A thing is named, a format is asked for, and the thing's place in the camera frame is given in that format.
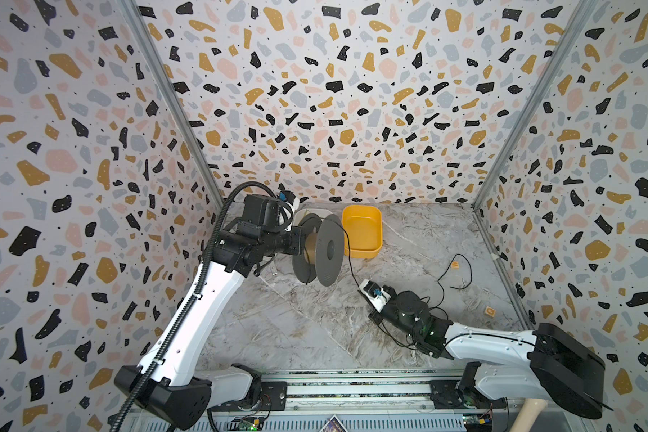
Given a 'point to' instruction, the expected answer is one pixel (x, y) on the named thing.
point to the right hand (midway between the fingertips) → (359, 285)
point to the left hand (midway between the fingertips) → (306, 230)
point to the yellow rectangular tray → (364, 225)
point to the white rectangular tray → (301, 213)
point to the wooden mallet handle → (528, 414)
